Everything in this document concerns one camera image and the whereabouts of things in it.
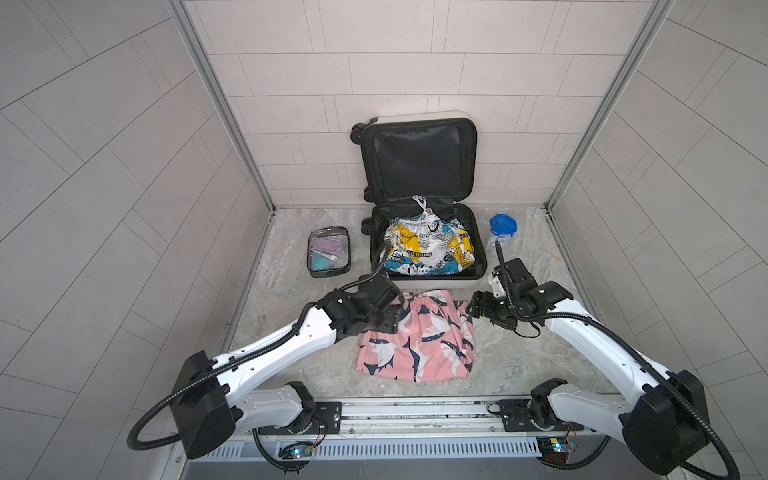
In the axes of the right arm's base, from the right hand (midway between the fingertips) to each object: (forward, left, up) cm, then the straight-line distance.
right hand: (472, 314), depth 80 cm
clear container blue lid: (+26, -15, +4) cm, 30 cm away
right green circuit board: (-29, -14, -10) cm, 34 cm away
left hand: (0, +21, +3) cm, 21 cm away
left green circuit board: (-27, +44, -5) cm, 52 cm away
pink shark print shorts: (-4, +11, -6) cm, 13 cm away
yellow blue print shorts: (+27, +9, -3) cm, 29 cm away
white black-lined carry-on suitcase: (+46, +9, +10) cm, 48 cm away
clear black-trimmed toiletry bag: (+29, +43, -6) cm, 52 cm away
